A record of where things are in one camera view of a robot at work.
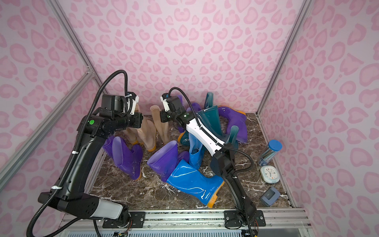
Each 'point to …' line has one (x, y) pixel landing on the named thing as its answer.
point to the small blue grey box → (271, 196)
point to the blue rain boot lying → (188, 177)
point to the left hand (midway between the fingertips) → (143, 115)
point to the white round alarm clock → (270, 174)
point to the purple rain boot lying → (196, 107)
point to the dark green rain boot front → (209, 120)
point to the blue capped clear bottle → (273, 146)
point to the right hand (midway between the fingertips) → (162, 112)
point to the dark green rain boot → (209, 100)
